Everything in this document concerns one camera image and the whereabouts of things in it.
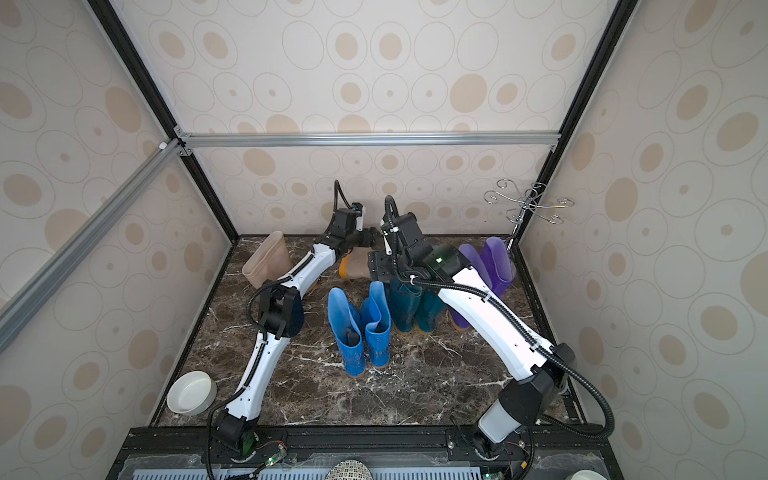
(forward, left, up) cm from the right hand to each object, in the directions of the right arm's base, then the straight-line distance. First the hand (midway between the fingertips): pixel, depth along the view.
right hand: (392, 258), depth 74 cm
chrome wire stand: (+22, -37, +1) cm, 43 cm away
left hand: (+29, +7, -16) cm, 34 cm away
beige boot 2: (+19, +14, -24) cm, 34 cm away
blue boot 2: (-14, +3, -8) cm, 17 cm away
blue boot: (-9, +13, -17) cm, 23 cm away
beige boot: (+3, +34, -5) cm, 34 cm away
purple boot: (+6, -29, -8) cm, 31 cm away
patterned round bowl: (-41, +8, -27) cm, 50 cm away
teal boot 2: (-4, -10, -17) cm, 20 cm away
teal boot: (-7, -3, -9) cm, 11 cm away
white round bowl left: (-26, +54, -27) cm, 66 cm away
